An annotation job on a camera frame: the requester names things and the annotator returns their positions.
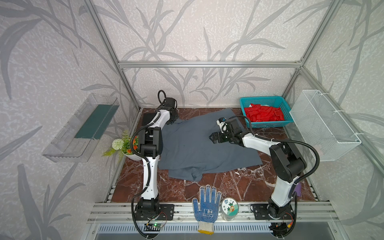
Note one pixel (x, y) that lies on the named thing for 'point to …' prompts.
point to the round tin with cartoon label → (229, 208)
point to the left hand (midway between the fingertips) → (176, 112)
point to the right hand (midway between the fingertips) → (215, 131)
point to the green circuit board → (156, 225)
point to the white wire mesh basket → (322, 126)
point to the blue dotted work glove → (207, 213)
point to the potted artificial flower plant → (123, 146)
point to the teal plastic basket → (276, 101)
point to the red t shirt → (257, 113)
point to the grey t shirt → (188, 151)
